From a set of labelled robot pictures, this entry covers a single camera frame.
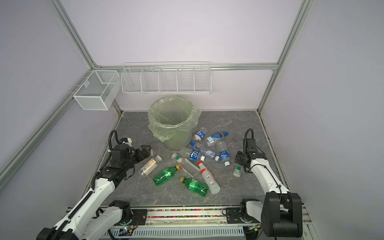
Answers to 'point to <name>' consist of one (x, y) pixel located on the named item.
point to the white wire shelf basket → (166, 78)
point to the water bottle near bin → (199, 135)
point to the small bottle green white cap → (237, 171)
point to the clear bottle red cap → (209, 179)
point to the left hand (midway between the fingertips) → (145, 151)
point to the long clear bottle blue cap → (199, 148)
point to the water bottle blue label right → (224, 154)
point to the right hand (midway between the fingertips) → (242, 160)
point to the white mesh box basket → (99, 90)
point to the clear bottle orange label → (150, 166)
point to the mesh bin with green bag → (171, 119)
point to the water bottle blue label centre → (192, 154)
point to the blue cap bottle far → (210, 139)
